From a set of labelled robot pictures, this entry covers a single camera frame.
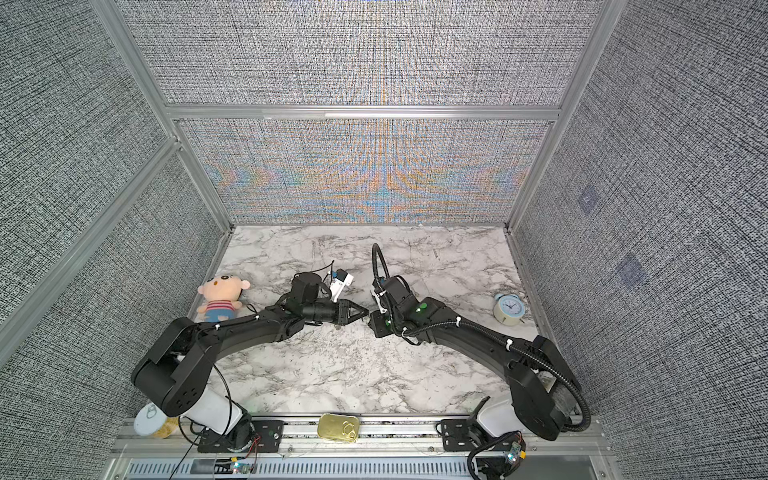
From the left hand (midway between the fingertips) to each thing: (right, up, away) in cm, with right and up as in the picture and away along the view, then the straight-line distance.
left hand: (366, 314), depth 83 cm
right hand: (+2, -2, 0) cm, 3 cm away
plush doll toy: (-46, +5, +10) cm, 47 cm away
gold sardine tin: (-6, -25, -11) cm, 28 cm away
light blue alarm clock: (+44, 0, +9) cm, 45 cm away
